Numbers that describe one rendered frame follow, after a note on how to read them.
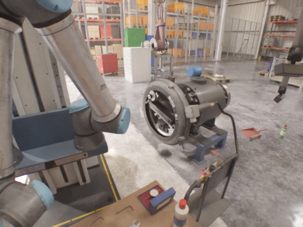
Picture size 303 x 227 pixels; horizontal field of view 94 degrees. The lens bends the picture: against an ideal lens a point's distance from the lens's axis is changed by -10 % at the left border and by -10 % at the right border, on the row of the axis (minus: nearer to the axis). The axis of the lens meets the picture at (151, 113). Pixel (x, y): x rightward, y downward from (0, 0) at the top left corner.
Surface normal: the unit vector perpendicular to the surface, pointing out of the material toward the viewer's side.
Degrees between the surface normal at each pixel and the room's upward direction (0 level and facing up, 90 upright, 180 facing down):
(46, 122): 90
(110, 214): 0
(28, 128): 90
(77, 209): 0
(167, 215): 0
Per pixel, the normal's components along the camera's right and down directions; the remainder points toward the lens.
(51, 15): 0.59, 0.62
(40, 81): 0.46, 0.38
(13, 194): -0.04, -0.81
